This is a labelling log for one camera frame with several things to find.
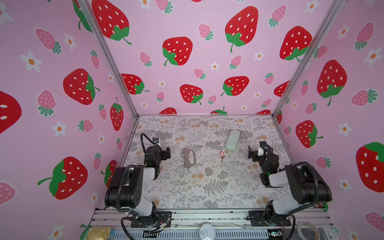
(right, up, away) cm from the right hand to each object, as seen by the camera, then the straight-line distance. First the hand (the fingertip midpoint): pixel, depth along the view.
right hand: (258, 145), depth 91 cm
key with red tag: (-21, -8, +7) cm, 24 cm away
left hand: (-62, -2, +4) cm, 62 cm away
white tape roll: (+19, -40, -21) cm, 49 cm away
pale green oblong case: (-13, +2, +11) cm, 18 cm away
